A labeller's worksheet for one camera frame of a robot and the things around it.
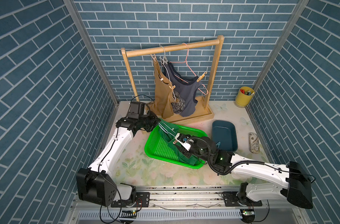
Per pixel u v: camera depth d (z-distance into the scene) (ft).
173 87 2.48
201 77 2.47
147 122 2.19
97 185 1.27
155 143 3.14
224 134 3.21
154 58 2.78
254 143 3.06
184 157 2.82
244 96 3.59
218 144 3.08
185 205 2.41
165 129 2.70
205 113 3.62
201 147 1.75
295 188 1.29
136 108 1.96
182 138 1.90
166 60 2.84
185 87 2.86
